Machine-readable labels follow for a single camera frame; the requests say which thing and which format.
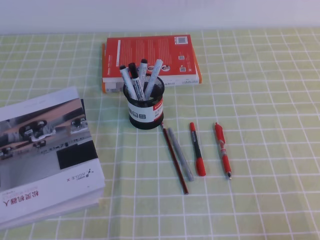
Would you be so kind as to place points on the black mesh pen holder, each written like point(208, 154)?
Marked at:
point(147, 115)

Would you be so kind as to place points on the grey silver pen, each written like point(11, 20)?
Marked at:
point(180, 155)

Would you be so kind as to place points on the red retractable gel pen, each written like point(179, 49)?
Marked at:
point(223, 153)

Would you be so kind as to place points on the red black marker pen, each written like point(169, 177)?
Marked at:
point(199, 163)

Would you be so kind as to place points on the white marker large black cap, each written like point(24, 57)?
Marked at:
point(136, 82)

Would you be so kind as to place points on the white marker black cap upright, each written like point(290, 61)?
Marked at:
point(142, 72)

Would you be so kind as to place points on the white marker grey cap rightmost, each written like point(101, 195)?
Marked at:
point(153, 78)

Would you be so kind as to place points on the white marker black cap leftmost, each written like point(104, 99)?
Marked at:
point(128, 83)

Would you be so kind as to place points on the red black pencil with eraser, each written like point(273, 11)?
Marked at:
point(174, 159)

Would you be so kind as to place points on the white brochure stack with photo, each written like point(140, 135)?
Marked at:
point(48, 161)

